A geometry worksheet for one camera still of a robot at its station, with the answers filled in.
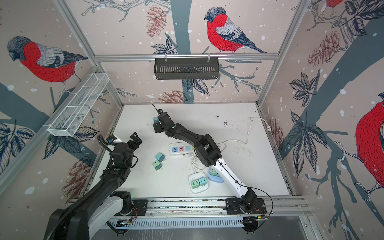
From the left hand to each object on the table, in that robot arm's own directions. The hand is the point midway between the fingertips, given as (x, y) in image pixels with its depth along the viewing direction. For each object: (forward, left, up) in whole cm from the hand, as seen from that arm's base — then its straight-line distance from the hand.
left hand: (130, 136), depth 82 cm
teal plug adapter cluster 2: (-22, -40, -10) cm, 47 cm away
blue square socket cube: (-18, -47, -14) cm, 53 cm away
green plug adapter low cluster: (-11, -14, -15) cm, 23 cm away
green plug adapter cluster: (-23, -37, -9) cm, 45 cm away
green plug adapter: (-18, -47, -9) cm, 51 cm away
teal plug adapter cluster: (-6, -15, -15) cm, 22 cm away
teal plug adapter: (+23, -7, -15) cm, 28 cm away
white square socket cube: (-18, -36, -14) cm, 43 cm away
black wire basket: (+50, -31, +11) cm, 60 cm away
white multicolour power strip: (-1, -25, -14) cm, 29 cm away
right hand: (+17, -11, -13) cm, 24 cm away
